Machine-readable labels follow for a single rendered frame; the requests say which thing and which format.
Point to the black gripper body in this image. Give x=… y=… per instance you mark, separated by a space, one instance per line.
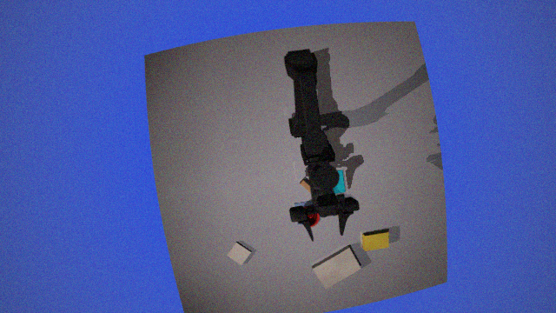
x=298 y=214

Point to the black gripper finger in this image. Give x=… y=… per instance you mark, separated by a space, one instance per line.
x=306 y=224
x=343 y=216

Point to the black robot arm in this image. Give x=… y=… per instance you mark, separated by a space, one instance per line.
x=301 y=66

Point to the dark red cup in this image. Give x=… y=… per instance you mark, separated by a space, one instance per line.
x=315 y=217

